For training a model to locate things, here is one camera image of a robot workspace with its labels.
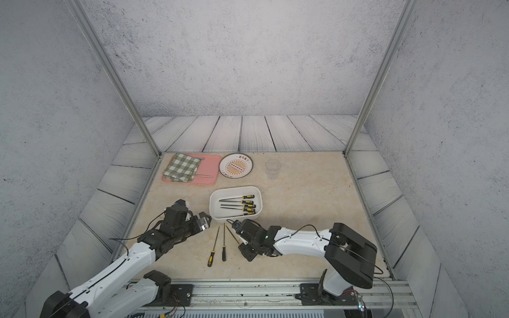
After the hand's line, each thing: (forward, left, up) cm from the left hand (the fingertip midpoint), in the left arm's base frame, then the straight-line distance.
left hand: (207, 221), depth 84 cm
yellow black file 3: (+7, -16, -7) cm, 18 cm away
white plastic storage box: (+16, -2, -4) cm, 17 cm away
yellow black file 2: (+11, -15, -7) cm, 20 cm away
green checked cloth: (+37, +21, -7) cm, 43 cm away
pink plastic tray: (+34, +6, -7) cm, 36 cm away
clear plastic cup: (+33, -30, -4) cm, 44 cm away
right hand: (-10, -16, -5) cm, 20 cm away
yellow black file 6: (-10, -2, -8) cm, 13 cm away
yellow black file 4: (+10, -15, -7) cm, 19 cm away
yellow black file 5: (-6, -12, -9) cm, 16 cm away
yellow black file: (+17, -14, -8) cm, 23 cm away
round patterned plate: (+38, -9, -7) cm, 40 cm away
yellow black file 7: (-10, -7, -7) cm, 14 cm away
